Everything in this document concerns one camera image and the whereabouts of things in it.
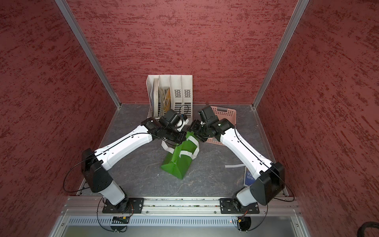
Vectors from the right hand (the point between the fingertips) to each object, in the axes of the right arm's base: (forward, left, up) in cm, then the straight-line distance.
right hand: (189, 134), depth 77 cm
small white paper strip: (-9, -28, -22) cm, 37 cm away
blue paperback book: (-17, -34, -22) cm, 43 cm away
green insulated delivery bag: (-15, +6, -1) cm, 16 cm away
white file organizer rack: (+46, +7, -5) cm, 47 cm away
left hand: (-2, +3, -3) cm, 5 cm away
